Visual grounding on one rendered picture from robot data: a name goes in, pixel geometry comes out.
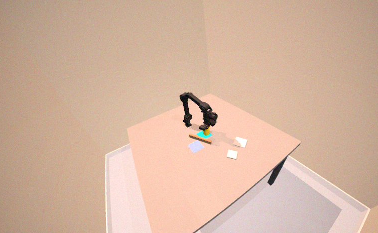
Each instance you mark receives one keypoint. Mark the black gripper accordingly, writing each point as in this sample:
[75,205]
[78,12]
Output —
[205,126]

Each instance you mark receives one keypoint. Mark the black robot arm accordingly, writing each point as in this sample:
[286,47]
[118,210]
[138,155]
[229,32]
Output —
[202,105]

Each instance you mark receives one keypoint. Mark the yellow cup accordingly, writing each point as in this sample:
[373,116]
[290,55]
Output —
[206,132]

